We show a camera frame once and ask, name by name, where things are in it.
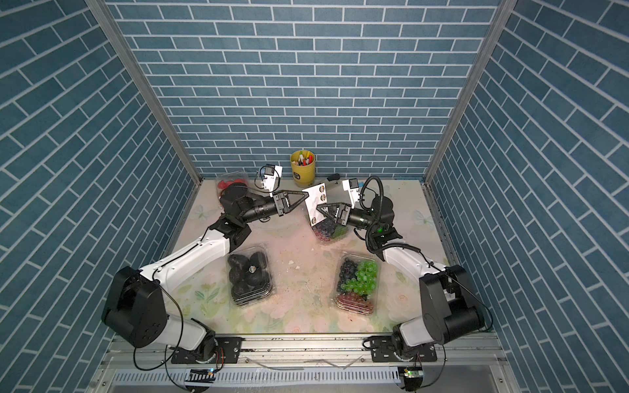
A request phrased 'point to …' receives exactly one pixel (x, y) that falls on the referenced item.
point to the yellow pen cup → (303, 168)
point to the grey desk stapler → (333, 177)
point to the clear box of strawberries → (235, 177)
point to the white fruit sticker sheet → (317, 196)
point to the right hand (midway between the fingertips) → (323, 211)
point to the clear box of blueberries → (328, 230)
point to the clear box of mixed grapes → (356, 285)
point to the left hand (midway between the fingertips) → (313, 200)
